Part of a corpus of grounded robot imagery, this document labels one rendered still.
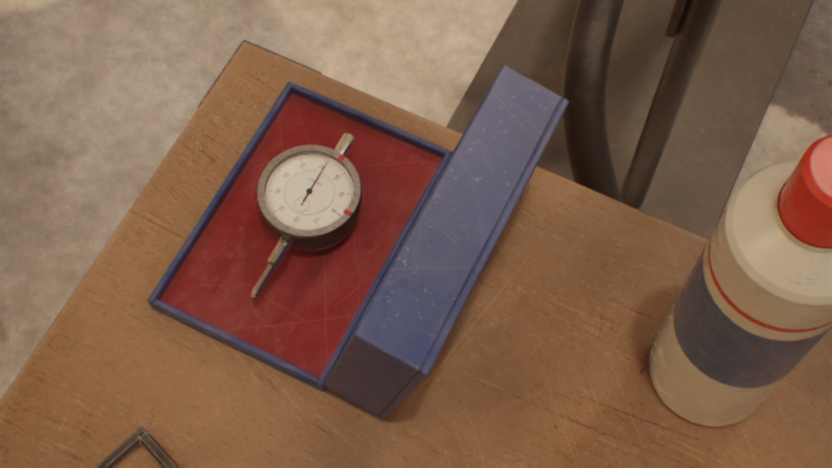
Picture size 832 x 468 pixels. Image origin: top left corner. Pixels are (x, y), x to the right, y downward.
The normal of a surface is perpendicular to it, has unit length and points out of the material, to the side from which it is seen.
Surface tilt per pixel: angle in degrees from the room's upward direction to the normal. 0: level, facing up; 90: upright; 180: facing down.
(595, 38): 35
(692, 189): 0
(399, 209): 0
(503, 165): 13
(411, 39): 0
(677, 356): 90
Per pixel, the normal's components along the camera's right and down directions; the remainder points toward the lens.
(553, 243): 0.00, -0.43
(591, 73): 0.04, 0.27
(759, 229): -0.65, -0.19
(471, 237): 0.20, -0.33
